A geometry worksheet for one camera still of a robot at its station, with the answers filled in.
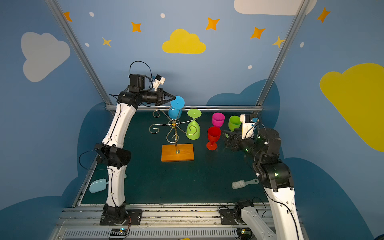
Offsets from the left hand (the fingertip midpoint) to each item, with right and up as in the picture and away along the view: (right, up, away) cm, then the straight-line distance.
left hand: (174, 96), depth 77 cm
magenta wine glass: (+27, -11, +22) cm, 36 cm away
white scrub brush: (+36, -49, +7) cm, 61 cm away
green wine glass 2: (+37, -13, +20) cm, 44 cm away
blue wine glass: (0, -7, +3) cm, 8 cm away
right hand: (+26, -17, -15) cm, 34 cm away
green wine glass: (+10, -18, +7) cm, 22 cm away
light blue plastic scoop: (-45, -50, +8) cm, 67 cm away
